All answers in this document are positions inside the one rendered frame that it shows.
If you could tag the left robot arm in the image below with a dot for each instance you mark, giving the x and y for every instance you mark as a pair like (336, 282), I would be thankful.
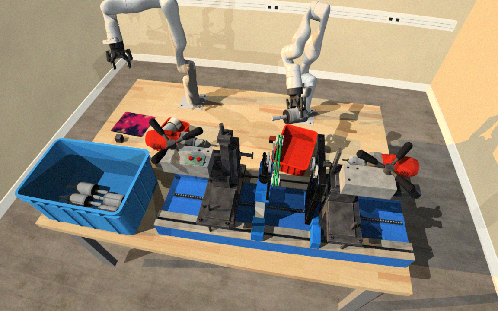
(310, 45)

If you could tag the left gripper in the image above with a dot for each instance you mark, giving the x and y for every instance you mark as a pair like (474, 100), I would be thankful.
(296, 100)

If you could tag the blue plastic crate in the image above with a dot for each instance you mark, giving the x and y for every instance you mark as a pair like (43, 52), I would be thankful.
(117, 169)

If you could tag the dark red and navy mat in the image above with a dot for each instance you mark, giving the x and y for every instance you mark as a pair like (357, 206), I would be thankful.
(132, 124)

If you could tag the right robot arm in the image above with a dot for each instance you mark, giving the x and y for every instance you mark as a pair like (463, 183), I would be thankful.
(170, 8)

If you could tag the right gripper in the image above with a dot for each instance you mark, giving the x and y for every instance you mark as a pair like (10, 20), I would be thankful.
(118, 51)

